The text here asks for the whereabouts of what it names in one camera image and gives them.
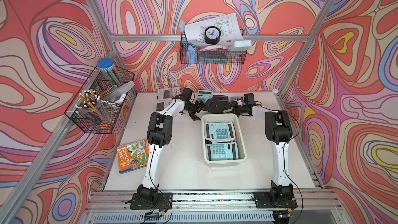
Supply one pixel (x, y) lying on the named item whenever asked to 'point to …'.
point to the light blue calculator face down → (226, 151)
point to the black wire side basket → (99, 83)
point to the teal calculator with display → (232, 98)
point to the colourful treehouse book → (133, 155)
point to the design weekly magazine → (165, 97)
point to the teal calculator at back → (204, 95)
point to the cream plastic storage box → (225, 117)
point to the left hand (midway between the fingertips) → (207, 111)
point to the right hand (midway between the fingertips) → (224, 111)
